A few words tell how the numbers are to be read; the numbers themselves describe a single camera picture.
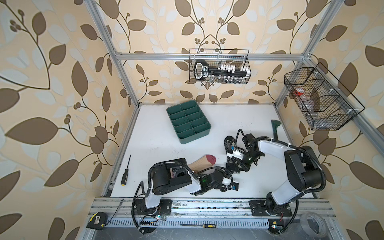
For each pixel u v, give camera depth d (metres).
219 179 0.69
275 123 1.06
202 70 0.84
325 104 0.73
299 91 0.81
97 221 0.68
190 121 1.02
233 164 0.85
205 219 0.72
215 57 0.90
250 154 0.75
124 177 0.83
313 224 0.70
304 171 0.46
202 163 0.89
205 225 0.69
